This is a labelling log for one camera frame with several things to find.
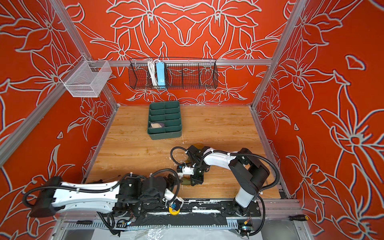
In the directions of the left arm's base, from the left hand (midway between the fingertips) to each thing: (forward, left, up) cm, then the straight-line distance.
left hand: (180, 184), depth 70 cm
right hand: (+5, -5, -12) cm, 14 cm away
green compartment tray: (+42, +15, -4) cm, 45 cm away
